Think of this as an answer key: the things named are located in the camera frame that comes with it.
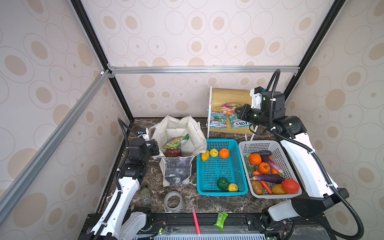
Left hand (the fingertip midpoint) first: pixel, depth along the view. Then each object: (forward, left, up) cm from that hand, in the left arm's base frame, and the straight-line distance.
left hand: (157, 137), depth 77 cm
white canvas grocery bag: (-14, -10, -10) cm, 20 cm away
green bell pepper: (-17, -35, -19) cm, 43 cm away
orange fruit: (+3, -38, -20) cm, 43 cm away
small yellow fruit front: (-19, -40, -19) cm, 48 cm away
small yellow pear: (+3, -32, -20) cm, 37 cm away
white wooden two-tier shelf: (+25, -33, +6) cm, 42 cm away
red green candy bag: (+19, -34, -7) cm, 40 cm away
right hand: (+4, -38, +16) cm, 41 cm away
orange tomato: (-2, -56, -19) cm, 59 cm away
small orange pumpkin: (-8, -61, -20) cm, 64 cm away
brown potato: (-19, -53, -19) cm, 60 cm away
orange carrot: (-17, -60, -23) cm, 66 cm away
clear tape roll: (-25, -8, -25) cm, 36 cm away
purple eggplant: (-15, -60, -18) cm, 65 cm away
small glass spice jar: (-23, +7, -21) cm, 32 cm away
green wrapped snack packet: (-34, -32, -22) cm, 52 cm away
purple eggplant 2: (+1, -64, -21) cm, 68 cm away
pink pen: (-35, -21, -23) cm, 47 cm away
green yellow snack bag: (+6, -7, -14) cm, 17 cm away
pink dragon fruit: (0, -8, -16) cm, 18 cm away
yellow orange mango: (-20, -64, -19) cm, 69 cm away
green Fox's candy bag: (+17, -45, -7) cm, 48 cm away
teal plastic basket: (-7, -35, -24) cm, 43 cm away
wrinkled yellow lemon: (0, -26, -20) cm, 33 cm away
